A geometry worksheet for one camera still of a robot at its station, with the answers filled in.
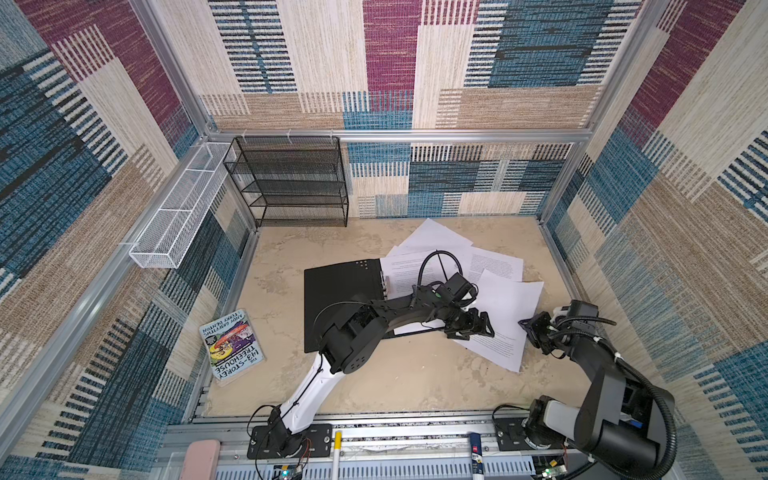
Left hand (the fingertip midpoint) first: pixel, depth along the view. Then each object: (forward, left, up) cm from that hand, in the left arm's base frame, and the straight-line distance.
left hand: (483, 337), depth 87 cm
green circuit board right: (-31, -11, -4) cm, 33 cm away
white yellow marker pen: (-25, +39, -3) cm, 47 cm away
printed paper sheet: (+14, +18, +13) cm, 27 cm away
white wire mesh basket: (+11, +79, +30) cm, 85 cm away
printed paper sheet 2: (+10, -11, -1) cm, 15 cm away
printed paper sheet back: (+26, -15, -2) cm, 31 cm away
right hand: (+3, -11, 0) cm, 12 cm away
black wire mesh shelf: (+56, +62, +13) cm, 84 cm away
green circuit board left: (-30, +52, -5) cm, 60 cm away
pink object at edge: (-28, +70, -1) cm, 75 cm away
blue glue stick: (-28, +7, -1) cm, 29 cm away
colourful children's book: (0, +72, -2) cm, 72 cm away
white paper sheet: (+42, +10, -3) cm, 43 cm away
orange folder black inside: (+20, +46, -3) cm, 50 cm away
